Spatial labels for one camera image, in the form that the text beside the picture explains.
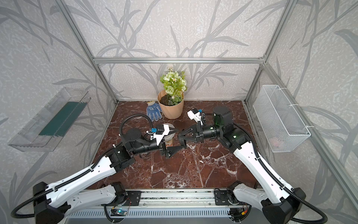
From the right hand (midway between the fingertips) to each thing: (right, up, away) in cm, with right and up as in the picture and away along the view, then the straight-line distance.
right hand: (180, 138), depth 56 cm
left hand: (0, -1, +4) cm, 4 cm away
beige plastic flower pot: (-9, +11, +43) cm, 45 cm away
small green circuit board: (-31, -41, +15) cm, 54 cm away
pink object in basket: (+49, -5, +17) cm, 52 cm away
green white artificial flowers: (-6, +29, +37) cm, 48 cm away
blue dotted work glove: (-26, +12, +59) cm, 65 cm away
